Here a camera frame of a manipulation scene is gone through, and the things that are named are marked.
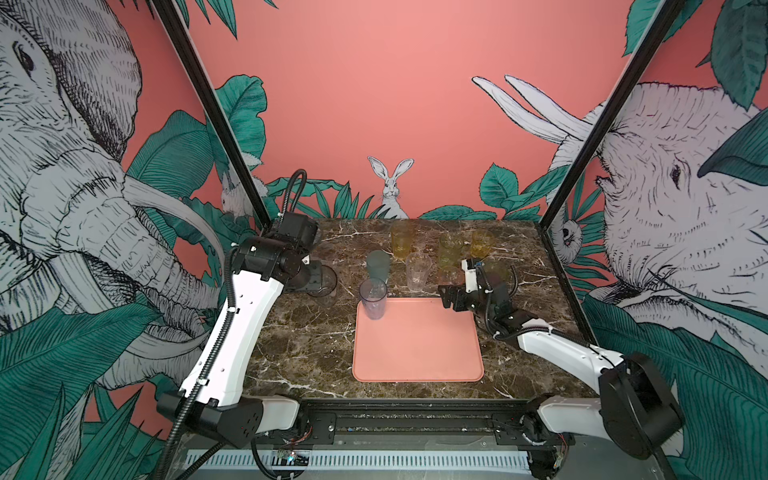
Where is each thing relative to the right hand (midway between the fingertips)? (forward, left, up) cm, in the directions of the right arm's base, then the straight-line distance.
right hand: (446, 283), depth 85 cm
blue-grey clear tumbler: (+4, +22, -13) cm, 26 cm away
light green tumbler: (+20, -5, -8) cm, 22 cm away
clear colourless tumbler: (+16, +7, -14) cm, 22 cm away
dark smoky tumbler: (-9, +31, +14) cm, 35 cm away
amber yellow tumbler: (+25, +13, -7) cm, 29 cm away
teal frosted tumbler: (+11, +21, -6) cm, 24 cm away
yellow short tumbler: (+25, -17, -11) cm, 32 cm away
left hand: (-8, +36, +14) cm, 39 cm away
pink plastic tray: (-12, +8, -14) cm, 19 cm away
